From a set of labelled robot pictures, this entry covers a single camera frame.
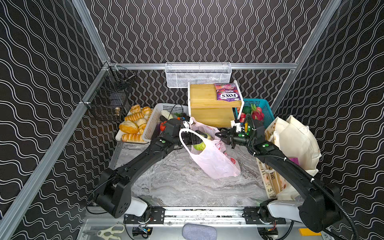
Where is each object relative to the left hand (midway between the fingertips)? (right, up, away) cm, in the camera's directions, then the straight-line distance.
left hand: (207, 137), depth 75 cm
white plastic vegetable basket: (-35, +10, +28) cm, 46 cm away
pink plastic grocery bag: (+2, -9, -9) cm, 13 cm away
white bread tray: (-59, -2, +29) cm, 66 cm away
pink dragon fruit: (+39, +15, +32) cm, 53 cm away
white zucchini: (-27, +14, +34) cm, 46 cm away
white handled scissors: (-46, -44, -6) cm, 64 cm away
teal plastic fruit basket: (+47, +14, +33) cm, 59 cm away
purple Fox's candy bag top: (+11, +24, +5) cm, 27 cm away
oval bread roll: (-52, +5, +28) cm, 59 cm away
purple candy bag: (+45, -12, +1) cm, 47 cm away
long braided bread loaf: (-49, -2, +25) cm, 55 cm away
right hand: (+4, +2, -1) cm, 4 cm away
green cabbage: (-4, -4, -2) cm, 6 cm away
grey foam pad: (-7, -42, -7) cm, 43 cm away
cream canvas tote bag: (+47, -1, +5) cm, 47 cm away
